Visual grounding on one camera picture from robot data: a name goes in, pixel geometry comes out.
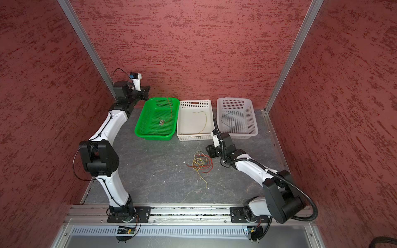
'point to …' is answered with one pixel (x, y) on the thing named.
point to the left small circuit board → (125, 230)
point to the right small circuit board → (256, 233)
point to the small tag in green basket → (161, 122)
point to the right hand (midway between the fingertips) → (208, 150)
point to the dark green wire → (232, 112)
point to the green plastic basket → (158, 119)
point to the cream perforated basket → (195, 120)
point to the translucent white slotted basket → (237, 117)
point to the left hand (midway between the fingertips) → (148, 88)
